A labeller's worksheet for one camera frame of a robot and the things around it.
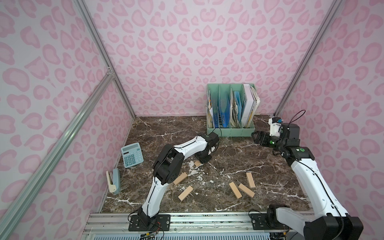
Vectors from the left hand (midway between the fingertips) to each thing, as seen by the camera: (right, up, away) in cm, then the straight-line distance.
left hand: (203, 158), depth 95 cm
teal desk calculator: (-45, +2, +1) cm, 45 cm away
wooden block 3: (-10, -17, -13) cm, 23 cm away
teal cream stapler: (-51, -11, -9) cm, 53 cm away
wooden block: (-4, -2, -3) cm, 5 cm away
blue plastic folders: (+15, +27, +18) cm, 36 cm away
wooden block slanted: (+24, -15, -12) cm, 31 cm away
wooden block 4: (+27, -11, -9) cm, 30 cm away
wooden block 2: (-13, -10, -7) cm, 18 cm away
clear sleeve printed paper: (+5, +32, -4) cm, 33 cm away
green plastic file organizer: (+18, +31, 0) cm, 35 cm away
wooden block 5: (+18, -15, -12) cm, 26 cm away
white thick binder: (+32, +27, +8) cm, 42 cm away
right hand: (+28, +16, -17) cm, 36 cm away
